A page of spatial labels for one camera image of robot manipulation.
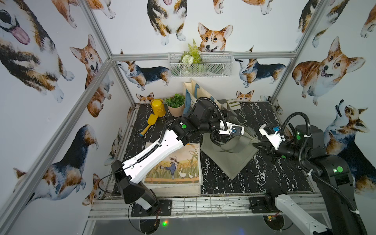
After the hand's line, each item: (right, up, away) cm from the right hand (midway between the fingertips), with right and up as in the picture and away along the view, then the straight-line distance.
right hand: (256, 141), depth 60 cm
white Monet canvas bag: (-38, -29, +18) cm, 51 cm away
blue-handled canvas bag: (-28, +28, +47) cm, 61 cm away
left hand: (-7, +8, +2) cm, 11 cm away
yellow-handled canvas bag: (-32, -20, +24) cm, 44 cm away
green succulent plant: (-39, +20, +44) cm, 62 cm away
